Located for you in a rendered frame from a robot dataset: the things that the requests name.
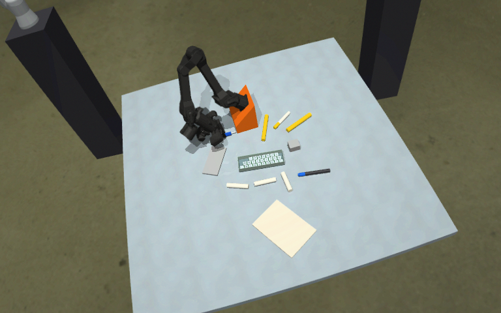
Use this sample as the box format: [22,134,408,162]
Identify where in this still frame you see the cream flat rectangular sheet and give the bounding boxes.
[252,200,316,258]

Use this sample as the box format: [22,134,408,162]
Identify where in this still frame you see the yellow cylinder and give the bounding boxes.
[286,113,312,132]
[261,114,269,142]

